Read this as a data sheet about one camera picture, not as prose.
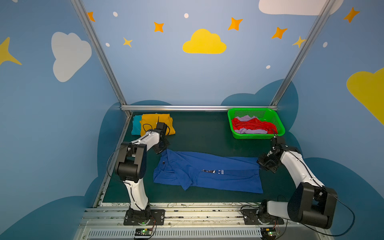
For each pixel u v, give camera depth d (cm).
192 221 74
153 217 73
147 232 70
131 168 51
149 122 110
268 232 72
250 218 75
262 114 116
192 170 91
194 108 123
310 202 42
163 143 86
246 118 116
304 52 85
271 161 68
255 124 111
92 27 76
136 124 114
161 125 83
